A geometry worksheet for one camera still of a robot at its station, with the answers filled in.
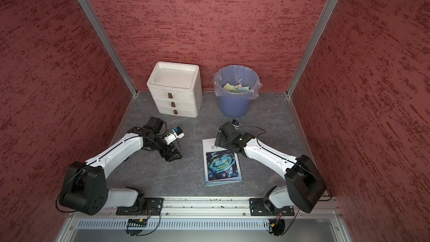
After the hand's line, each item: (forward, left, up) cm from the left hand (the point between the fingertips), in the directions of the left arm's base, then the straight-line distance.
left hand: (174, 153), depth 83 cm
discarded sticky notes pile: (+43, -34, +6) cm, 55 cm away
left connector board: (-28, +13, -9) cm, 33 cm away
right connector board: (-29, -48, -7) cm, 57 cm away
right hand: (+5, -25, 0) cm, 25 cm away
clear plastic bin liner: (+45, -33, +15) cm, 58 cm away
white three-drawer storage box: (+31, +1, +17) cm, 35 cm away
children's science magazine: (-3, -24, -7) cm, 25 cm away
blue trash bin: (+32, -32, 0) cm, 45 cm away
